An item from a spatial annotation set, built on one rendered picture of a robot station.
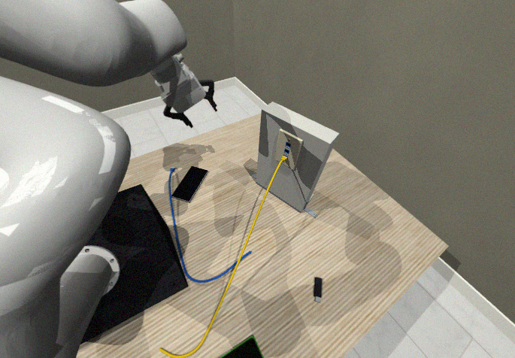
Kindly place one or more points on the beige wall plate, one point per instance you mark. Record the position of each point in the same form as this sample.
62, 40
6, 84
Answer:
285, 138

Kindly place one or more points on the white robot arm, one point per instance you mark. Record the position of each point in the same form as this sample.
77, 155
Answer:
62, 163

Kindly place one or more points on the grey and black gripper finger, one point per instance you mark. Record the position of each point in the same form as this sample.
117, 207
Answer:
210, 93
177, 116

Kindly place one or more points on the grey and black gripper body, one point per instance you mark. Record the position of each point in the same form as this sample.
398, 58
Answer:
191, 99

